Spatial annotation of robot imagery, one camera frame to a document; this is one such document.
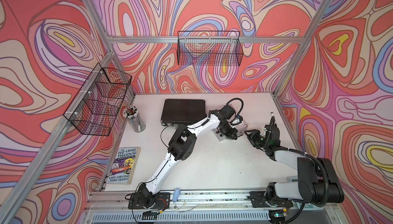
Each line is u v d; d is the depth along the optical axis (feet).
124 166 2.70
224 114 2.57
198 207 2.39
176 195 2.41
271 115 3.52
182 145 2.05
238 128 3.11
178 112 4.52
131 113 2.85
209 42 2.90
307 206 2.31
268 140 2.32
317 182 1.42
